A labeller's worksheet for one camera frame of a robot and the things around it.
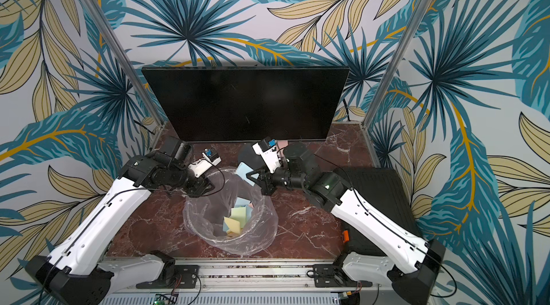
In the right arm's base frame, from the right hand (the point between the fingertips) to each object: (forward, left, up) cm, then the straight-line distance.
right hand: (247, 175), depth 63 cm
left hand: (+2, +15, -9) cm, 18 cm away
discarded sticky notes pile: (-5, +4, -18) cm, 19 cm away
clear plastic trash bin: (-7, +15, -12) cm, 21 cm away
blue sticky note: (+1, +2, +1) cm, 2 cm away
